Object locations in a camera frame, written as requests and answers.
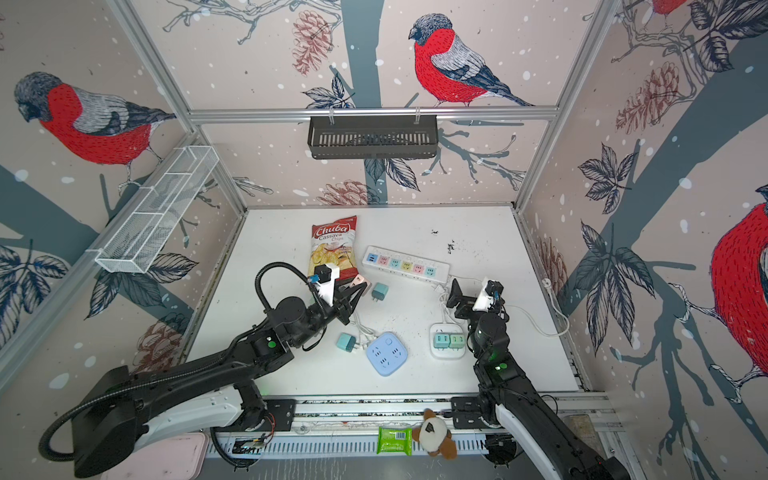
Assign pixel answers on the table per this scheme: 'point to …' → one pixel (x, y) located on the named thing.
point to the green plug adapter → (457, 341)
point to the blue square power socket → (386, 353)
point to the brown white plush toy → (434, 436)
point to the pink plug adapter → (359, 279)
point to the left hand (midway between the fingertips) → (361, 284)
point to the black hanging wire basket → (373, 137)
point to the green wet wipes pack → (391, 440)
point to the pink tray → (177, 457)
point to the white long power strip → (406, 264)
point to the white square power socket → (447, 352)
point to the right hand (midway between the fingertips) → (468, 286)
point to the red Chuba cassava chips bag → (334, 242)
